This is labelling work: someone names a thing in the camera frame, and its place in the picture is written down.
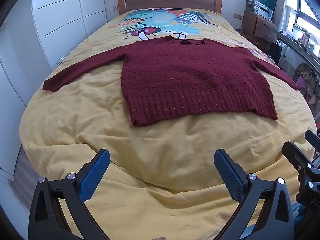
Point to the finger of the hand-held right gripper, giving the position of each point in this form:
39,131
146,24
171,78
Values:
313,140
297,161

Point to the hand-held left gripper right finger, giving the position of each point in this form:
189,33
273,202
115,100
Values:
228,175

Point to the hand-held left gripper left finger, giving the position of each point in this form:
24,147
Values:
93,177

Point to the maroon knitted sweater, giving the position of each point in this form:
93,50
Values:
175,80

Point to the pile of clothes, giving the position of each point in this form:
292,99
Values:
308,82

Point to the yellow printed blanket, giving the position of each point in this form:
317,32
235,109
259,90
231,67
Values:
150,155

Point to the black bag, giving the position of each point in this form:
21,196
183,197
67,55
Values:
275,52

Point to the wooden drawer cabinet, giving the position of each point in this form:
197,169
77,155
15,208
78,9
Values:
262,28

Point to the bright window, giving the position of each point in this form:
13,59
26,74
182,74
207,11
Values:
305,10

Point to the white printer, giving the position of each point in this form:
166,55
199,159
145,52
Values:
258,8

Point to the white wardrobe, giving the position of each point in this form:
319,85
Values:
62,12

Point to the wooden headboard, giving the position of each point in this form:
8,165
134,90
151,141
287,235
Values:
170,0

